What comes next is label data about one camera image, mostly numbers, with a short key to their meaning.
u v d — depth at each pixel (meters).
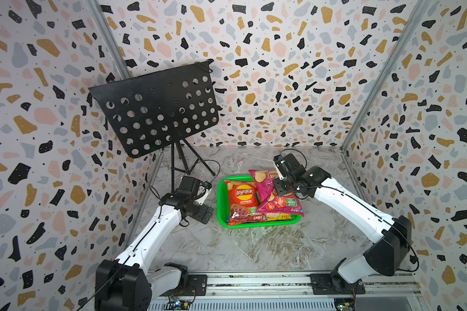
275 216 0.86
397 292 0.74
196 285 0.74
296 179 0.58
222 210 0.90
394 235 0.42
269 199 0.78
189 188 0.64
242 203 0.81
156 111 0.66
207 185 0.75
